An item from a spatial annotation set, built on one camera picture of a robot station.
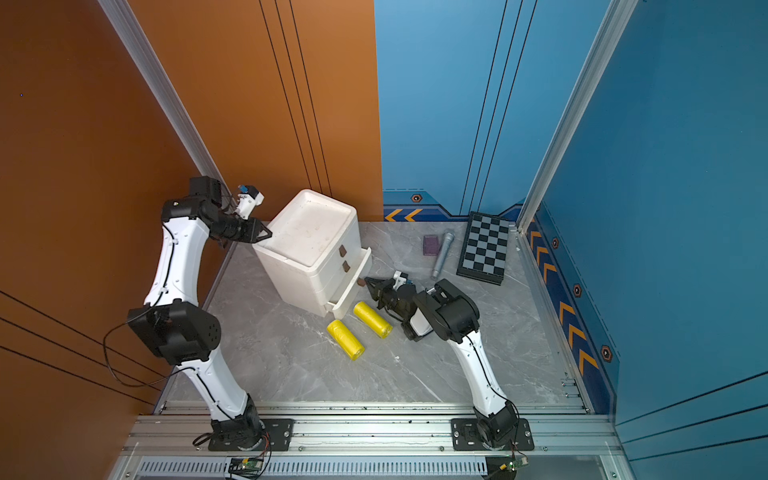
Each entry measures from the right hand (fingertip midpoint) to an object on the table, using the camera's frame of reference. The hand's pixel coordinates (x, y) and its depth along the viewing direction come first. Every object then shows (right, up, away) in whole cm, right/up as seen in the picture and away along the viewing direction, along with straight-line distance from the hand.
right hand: (364, 279), depth 97 cm
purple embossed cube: (+23, +11, +12) cm, 28 cm away
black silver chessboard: (+42, +8, +9) cm, 43 cm away
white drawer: (-3, 0, -1) cm, 3 cm away
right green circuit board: (+39, -40, -27) cm, 62 cm away
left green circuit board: (-28, -44, -24) cm, 57 cm away
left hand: (-26, +16, -13) cm, 33 cm away
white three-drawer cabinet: (-12, +8, -16) cm, 21 cm away
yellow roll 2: (-5, -17, -9) cm, 20 cm away
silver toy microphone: (+29, +11, +14) cm, 35 cm away
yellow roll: (+3, -12, -6) cm, 14 cm away
